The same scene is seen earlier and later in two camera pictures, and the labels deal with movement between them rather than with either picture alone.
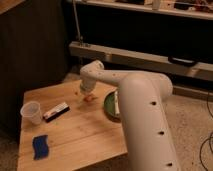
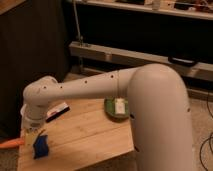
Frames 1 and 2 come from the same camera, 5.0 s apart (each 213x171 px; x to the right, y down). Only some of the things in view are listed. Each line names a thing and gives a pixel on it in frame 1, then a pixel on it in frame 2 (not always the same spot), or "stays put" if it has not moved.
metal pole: [78, 26] stays put
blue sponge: [40, 147] stays put
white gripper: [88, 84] to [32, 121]
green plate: [109, 108] stays put
